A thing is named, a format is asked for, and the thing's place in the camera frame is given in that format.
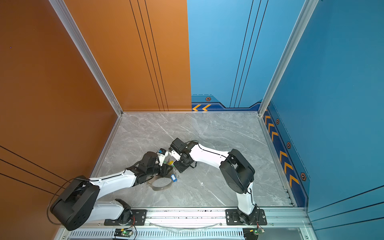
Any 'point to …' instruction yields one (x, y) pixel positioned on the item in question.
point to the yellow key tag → (170, 163)
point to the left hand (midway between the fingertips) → (171, 166)
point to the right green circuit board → (252, 233)
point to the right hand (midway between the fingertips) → (178, 168)
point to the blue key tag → (174, 177)
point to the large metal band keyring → (151, 181)
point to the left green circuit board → (124, 232)
